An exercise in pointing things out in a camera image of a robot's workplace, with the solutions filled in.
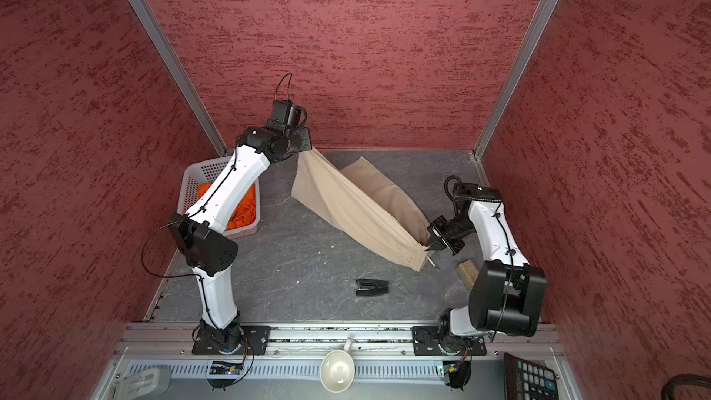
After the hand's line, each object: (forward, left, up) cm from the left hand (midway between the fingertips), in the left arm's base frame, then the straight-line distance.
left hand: (301, 143), depth 84 cm
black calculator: (-57, -61, -26) cm, 88 cm away
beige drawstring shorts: (-17, -20, -10) cm, 28 cm away
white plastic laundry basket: (+6, +41, -21) cm, 47 cm away
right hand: (-29, -37, -14) cm, 49 cm away
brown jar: (-31, -53, -24) cm, 66 cm away
